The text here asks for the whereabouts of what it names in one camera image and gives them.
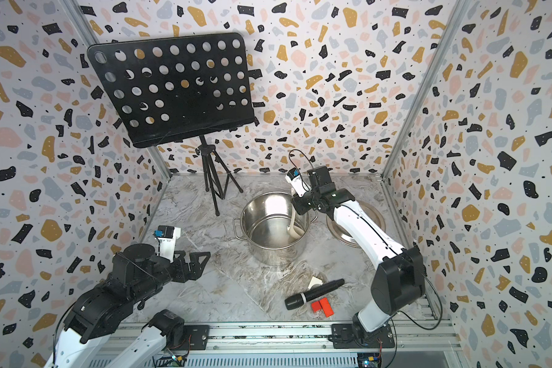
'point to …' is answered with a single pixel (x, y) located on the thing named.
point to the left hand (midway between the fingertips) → (200, 253)
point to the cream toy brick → (315, 280)
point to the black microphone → (297, 301)
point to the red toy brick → (324, 304)
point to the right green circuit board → (369, 359)
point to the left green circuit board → (175, 361)
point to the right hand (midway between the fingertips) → (293, 198)
